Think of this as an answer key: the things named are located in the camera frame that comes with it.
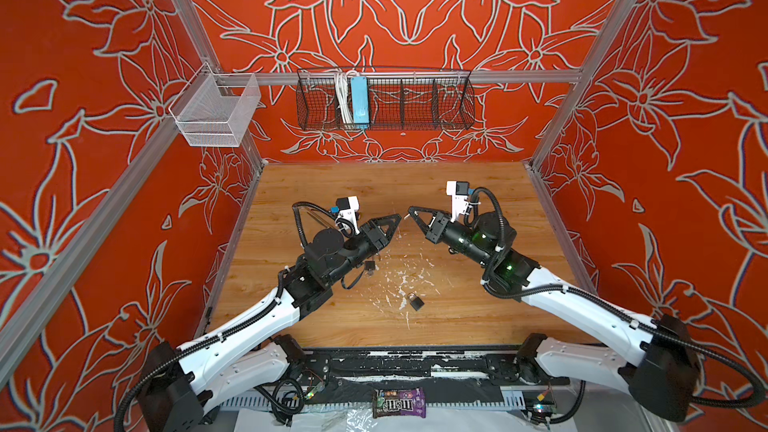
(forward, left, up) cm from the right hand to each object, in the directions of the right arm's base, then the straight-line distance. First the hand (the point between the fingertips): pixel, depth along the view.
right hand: (405, 212), depth 65 cm
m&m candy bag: (-32, +2, -31) cm, 45 cm away
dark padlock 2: (-9, -4, -32) cm, 33 cm away
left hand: (-1, +1, -1) cm, 2 cm away
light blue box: (+40, +11, +2) cm, 42 cm away
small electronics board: (-34, -32, -33) cm, 57 cm away
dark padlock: (+2, +9, -31) cm, 33 cm away
